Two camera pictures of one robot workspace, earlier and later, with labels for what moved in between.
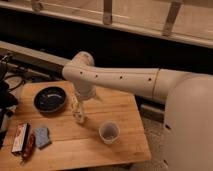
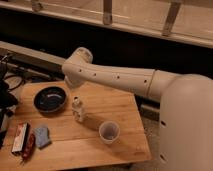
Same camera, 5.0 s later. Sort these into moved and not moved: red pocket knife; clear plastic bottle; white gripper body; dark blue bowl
Moved: white gripper body
Not moved: red pocket knife; clear plastic bottle; dark blue bowl
